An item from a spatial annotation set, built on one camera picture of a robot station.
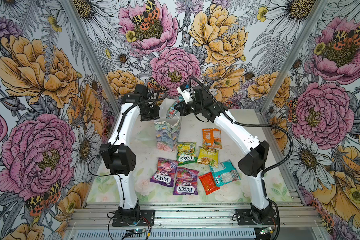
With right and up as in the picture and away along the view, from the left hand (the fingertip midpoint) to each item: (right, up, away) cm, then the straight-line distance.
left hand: (158, 121), depth 85 cm
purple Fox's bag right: (+16, -33, -2) cm, 37 cm away
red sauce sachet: (+28, -35, 0) cm, 45 cm away
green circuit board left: (-7, -52, -14) cm, 54 cm away
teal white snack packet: (+38, -30, +2) cm, 48 cm away
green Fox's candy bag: (+16, -20, +9) cm, 27 cm away
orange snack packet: (+33, -11, +17) cm, 39 cm away
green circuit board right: (+52, -52, -13) cm, 75 cm away
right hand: (+10, +6, -5) cm, 12 cm away
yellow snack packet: (+29, -21, +9) cm, 37 cm away
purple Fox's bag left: (+4, -30, +2) cm, 30 cm away
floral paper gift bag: (+5, -6, 0) cm, 8 cm away
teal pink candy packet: (+8, +5, -5) cm, 11 cm away
